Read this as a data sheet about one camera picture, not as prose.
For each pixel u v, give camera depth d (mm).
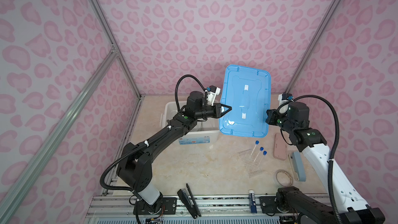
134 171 436
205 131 810
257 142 782
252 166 855
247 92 746
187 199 750
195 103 609
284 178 819
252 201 732
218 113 685
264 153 748
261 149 754
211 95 692
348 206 376
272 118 650
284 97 636
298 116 531
